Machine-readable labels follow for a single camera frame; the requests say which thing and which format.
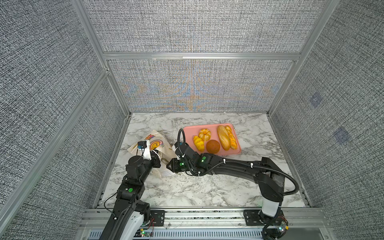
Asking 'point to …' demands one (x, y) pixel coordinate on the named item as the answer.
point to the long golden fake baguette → (224, 137)
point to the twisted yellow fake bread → (232, 140)
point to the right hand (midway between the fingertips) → (166, 166)
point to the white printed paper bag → (160, 145)
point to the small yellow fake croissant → (199, 143)
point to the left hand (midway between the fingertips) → (158, 149)
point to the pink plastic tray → (218, 139)
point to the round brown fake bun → (213, 146)
